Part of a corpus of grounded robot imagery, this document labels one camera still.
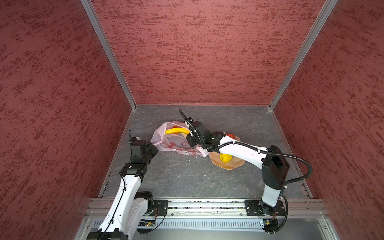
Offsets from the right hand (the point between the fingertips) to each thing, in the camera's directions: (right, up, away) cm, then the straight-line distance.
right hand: (189, 137), depth 84 cm
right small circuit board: (+40, -42, -13) cm, 59 cm away
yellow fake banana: (-7, +4, -1) cm, 8 cm away
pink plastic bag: (-10, -5, +14) cm, 17 cm away
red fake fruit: (+26, 0, +8) cm, 27 cm away
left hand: (-19, -6, -2) cm, 20 cm away
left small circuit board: (-21, -40, -13) cm, 47 cm away
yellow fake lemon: (+21, -13, +2) cm, 25 cm away
